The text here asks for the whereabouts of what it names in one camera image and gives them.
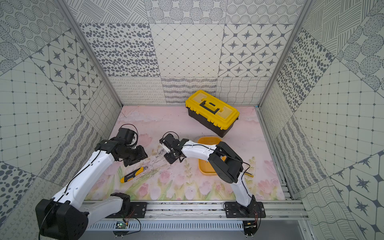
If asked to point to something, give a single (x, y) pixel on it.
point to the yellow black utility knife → (130, 176)
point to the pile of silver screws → (160, 152)
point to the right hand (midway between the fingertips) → (172, 157)
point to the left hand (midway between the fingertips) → (144, 154)
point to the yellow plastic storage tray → (205, 167)
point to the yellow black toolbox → (211, 112)
